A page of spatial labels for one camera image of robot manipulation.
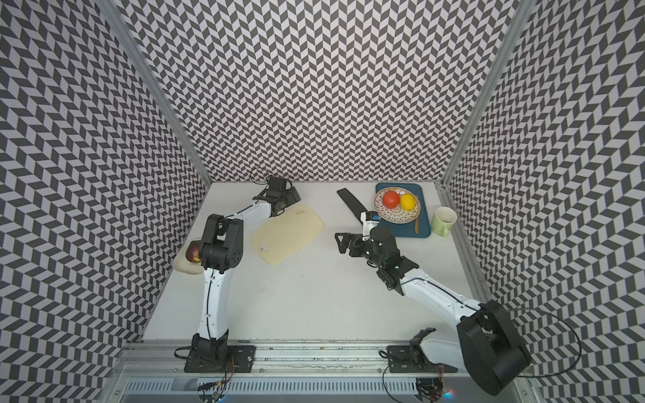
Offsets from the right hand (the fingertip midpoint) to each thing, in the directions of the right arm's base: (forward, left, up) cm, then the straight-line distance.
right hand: (346, 240), depth 83 cm
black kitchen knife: (+27, -5, -16) cm, 32 cm away
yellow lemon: (+24, -27, -9) cm, 37 cm away
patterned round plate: (+20, -23, -14) cm, 33 cm away
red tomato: (+25, -20, -9) cm, 34 cm away
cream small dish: (-2, +61, -14) cm, 63 cm away
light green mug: (+13, -38, -6) cm, 41 cm away
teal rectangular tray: (+13, -26, -13) cm, 32 cm away
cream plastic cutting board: (+10, +23, -10) cm, 27 cm away
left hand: (+28, +24, -10) cm, 38 cm away
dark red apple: (0, +55, -7) cm, 55 cm away
